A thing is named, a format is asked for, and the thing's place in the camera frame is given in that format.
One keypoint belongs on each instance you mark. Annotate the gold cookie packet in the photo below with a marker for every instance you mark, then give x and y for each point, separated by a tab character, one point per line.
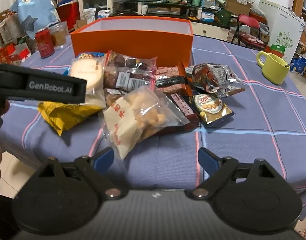
209	107

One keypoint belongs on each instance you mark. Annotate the silver foil snack bag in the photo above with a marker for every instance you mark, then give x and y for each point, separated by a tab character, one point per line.
210	77

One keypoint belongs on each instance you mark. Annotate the red folding chair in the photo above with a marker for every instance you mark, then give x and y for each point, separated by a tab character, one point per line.
247	23

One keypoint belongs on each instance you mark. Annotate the white tv stand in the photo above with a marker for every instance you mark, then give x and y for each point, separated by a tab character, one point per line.
210	31

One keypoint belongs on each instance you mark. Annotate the clear pale pastry packet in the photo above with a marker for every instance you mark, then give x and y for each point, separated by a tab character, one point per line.
86	75

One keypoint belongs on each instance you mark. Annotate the yellow snack packet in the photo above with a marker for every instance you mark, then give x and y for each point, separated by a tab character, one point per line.
63	116

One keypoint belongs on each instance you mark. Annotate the orange cardboard box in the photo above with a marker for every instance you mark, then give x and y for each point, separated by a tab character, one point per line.
133	45

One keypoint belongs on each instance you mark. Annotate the clear zip bag of nuts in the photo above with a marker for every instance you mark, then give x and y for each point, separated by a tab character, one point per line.
143	115

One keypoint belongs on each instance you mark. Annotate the yellow-green mug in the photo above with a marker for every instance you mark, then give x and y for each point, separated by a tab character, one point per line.
272	70

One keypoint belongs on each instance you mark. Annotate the brown cardboard box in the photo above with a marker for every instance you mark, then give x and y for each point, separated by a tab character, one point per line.
237	6

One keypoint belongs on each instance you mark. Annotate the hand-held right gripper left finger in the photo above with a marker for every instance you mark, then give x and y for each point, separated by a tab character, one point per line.
104	158

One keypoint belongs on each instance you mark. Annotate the red soda can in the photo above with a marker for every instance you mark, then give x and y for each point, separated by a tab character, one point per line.
45	45

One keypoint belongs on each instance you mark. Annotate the glass jar with cork sleeve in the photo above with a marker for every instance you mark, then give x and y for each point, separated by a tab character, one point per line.
59	36

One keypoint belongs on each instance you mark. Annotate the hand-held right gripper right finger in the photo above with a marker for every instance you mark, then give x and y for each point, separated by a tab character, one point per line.
208	159

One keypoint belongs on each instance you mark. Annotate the purple plaid tablecloth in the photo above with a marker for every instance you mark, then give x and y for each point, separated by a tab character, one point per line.
242	150

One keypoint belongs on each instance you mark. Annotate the blue cookie packet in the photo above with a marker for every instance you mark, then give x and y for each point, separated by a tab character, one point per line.
90	54

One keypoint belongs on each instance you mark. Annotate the orange green gift bag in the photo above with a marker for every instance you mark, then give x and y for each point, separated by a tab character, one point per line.
277	50

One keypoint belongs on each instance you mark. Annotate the dark green bag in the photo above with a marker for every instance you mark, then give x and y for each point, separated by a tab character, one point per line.
222	17

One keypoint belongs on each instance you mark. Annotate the red white carton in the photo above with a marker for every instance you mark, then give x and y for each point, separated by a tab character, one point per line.
13	55

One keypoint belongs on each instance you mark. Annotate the white plastic bag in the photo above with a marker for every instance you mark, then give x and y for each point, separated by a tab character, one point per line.
89	13

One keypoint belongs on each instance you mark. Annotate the metal spoon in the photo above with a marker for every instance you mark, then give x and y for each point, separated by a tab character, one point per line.
289	65

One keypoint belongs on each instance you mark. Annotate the blue white tissue box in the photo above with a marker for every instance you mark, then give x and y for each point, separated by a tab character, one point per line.
207	17

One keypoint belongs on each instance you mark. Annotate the brown wafer packet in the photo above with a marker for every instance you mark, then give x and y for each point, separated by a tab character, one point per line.
184	110
170	81

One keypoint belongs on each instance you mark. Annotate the white glass-door cabinet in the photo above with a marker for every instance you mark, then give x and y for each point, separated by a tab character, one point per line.
95	1

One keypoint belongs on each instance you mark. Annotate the clear bag of red dates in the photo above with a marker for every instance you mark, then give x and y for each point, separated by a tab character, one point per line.
128	67

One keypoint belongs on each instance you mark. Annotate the person's left hand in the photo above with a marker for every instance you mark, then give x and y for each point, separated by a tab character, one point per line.
3	107

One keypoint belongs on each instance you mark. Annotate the blue white bag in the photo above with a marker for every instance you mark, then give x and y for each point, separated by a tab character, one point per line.
103	13

